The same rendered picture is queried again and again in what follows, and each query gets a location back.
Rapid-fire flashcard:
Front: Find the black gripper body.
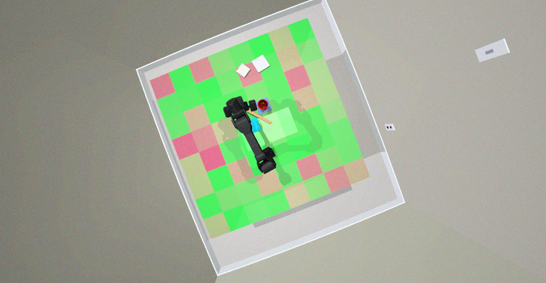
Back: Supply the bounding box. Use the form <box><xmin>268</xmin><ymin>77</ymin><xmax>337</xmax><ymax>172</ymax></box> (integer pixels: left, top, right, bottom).
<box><xmin>223</xmin><ymin>99</ymin><xmax>257</xmax><ymax>118</ymax></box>

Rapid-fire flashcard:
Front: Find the white flat slab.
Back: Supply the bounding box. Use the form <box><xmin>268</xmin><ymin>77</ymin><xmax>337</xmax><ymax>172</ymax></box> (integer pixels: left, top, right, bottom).
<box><xmin>251</xmin><ymin>55</ymin><xmax>270</xmax><ymax>73</ymax></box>

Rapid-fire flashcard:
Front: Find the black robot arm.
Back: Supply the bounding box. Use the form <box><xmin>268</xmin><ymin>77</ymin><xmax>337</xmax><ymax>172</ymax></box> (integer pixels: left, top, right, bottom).
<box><xmin>226</xmin><ymin>96</ymin><xmax>276</xmax><ymax>174</ymax></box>

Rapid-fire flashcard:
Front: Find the red cup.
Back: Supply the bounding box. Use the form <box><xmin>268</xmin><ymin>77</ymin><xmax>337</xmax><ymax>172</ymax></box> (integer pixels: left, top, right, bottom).
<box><xmin>258</xmin><ymin>99</ymin><xmax>268</xmax><ymax>110</ymax></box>

